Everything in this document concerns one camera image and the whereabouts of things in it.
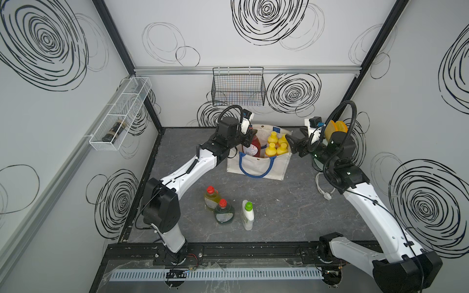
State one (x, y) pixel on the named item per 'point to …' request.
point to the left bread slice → (330, 128)
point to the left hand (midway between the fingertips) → (253, 128)
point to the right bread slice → (341, 126)
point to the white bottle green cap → (248, 215)
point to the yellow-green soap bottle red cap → (212, 198)
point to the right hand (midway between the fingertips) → (297, 132)
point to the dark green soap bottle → (224, 213)
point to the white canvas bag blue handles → (262, 134)
